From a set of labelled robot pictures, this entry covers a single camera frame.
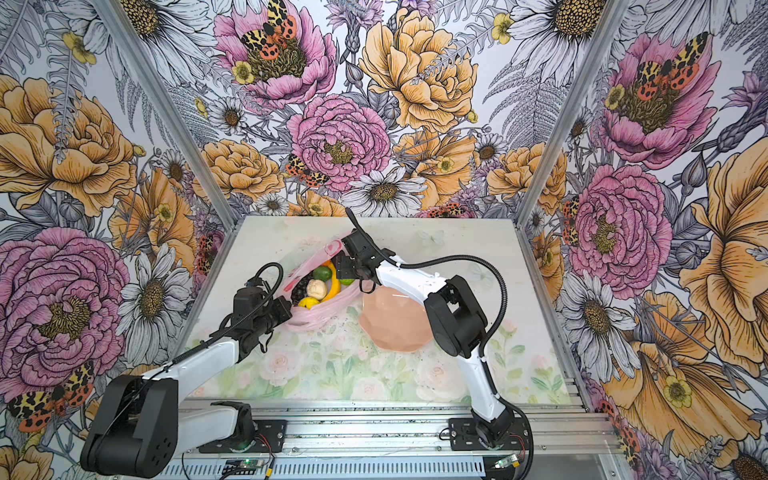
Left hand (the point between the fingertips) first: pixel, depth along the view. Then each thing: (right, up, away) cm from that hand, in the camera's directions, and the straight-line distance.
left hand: (292, 311), depth 91 cm
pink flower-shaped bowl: (+31, -3, +4) cm, 31 cm away
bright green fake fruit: (+15, +8, +8) cm, 19 cm away
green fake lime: (+7, +11, +8) cm, 15 cm away
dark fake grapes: (+1, +5, +6) cm, 8 cm away
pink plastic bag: (+11, 0, -2) cm, 12 cm away
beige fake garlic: (+6, +6, +5) cm, 10 cm away
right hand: (+17, +10, +4) cm, 20 cm away
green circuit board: (-5, -32, -20) cm, 38 cm away
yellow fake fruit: (+5, +2, +1) cm, 6 cm away
